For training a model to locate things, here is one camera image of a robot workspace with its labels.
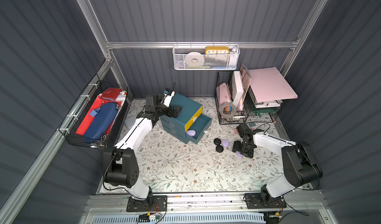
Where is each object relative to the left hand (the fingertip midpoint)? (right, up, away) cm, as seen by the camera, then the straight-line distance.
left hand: (176, 105), depth 86 cm
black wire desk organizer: (+52, -4, +13) cm, 53 cm away
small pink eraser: (+34, -15, -4) cm, 38 cm away
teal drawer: (+15, -14, +7) cm, 21 cm away
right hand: (+40, -31, +3) cm, 51 cm away
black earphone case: (+26, -23, +10) cm, 36 cm away
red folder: (-39, +2, -10) cm, 40 cm away
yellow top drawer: (+10, -8, -2) cm, 13 cm away
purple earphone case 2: (+37, -29, +1) cm, 47 cm away
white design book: (+38, +9, +4) cm, 39 cm away
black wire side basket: (-42, -7, -22) cm, 48 cm away
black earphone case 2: (+27, -28, +7) cm, 39 cm away
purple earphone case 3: (+31, -24, +7) cm, 40 cm away
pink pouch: (+32, +9, +22) cm, 40 cm away
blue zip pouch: (-32, -9, -19) cm, 38 cm away
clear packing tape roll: (+32, -7, +14) cm, 35 cm away
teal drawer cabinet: (0, -13, 0) cm, 13 cm away
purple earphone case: (+9, -17, +2) cm, 19 cm away
